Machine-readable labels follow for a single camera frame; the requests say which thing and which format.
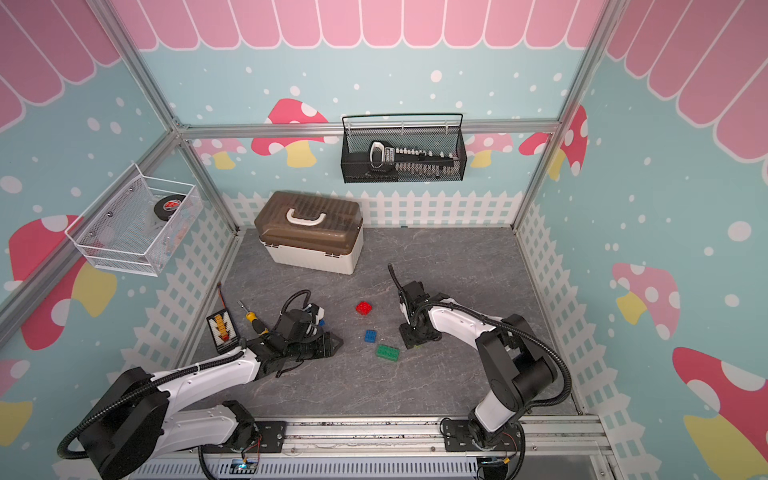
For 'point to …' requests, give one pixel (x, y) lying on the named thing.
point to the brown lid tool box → (311, 231)
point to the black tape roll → (167, 206)
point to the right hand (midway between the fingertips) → (412, 338)
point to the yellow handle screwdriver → (257, 325)
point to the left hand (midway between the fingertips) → (336, 348)
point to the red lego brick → (364, 308)
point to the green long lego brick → (388, 352)
